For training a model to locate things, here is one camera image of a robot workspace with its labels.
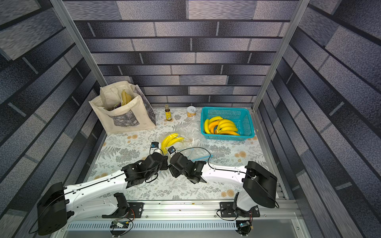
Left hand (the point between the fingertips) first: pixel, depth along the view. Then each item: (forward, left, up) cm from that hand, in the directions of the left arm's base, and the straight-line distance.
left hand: (169, 157), depth 80 cm
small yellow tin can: (+42, -11, -6) cm, 43 cm away
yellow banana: (+37, -30, -8) cm, 48 cm away
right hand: (-1, -2, -3) cm, 3 cm away
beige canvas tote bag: (+26, +25, +5) cm, 37 cm away
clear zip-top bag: (+18, -8, -5) cm, 20 cm away
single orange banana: (+27, -26, -6) cm, 38 cm away
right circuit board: (-30, -40, -16) cm, 52 cm away
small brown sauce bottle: (+37, +6, -3) cm, 38 cm away
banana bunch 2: (+26, -36, -3) cm, 45 cm away
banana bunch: (+14, +2, -3) cm, 14 cm away
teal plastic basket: (+37, -50, -7) cm, 62 cm away
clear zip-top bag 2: (+8, -15, -11) cm, 20 cm away
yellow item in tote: (+36, +32, +12) cm, 50 cm away
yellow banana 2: (+26, -23, -5) cm, 34 cm away
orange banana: (+23, -38, -8) cm, 46 cm away
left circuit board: (-30, +24, -13) cm, 40 cm away
